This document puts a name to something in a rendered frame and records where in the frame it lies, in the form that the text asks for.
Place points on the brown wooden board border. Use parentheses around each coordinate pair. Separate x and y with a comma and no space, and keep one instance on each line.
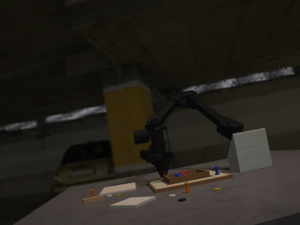
(189,185)

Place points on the red die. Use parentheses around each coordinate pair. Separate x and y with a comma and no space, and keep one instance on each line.
(184,173)

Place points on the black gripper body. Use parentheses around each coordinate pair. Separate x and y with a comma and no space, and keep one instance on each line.
(159,152)

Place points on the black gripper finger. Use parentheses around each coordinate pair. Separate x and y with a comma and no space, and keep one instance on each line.
(167,163)
(160,165)

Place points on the tan rectangular block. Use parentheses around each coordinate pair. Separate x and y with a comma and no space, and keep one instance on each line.
(93,199)

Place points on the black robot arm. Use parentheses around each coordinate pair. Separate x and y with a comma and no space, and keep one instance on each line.
(154,126)

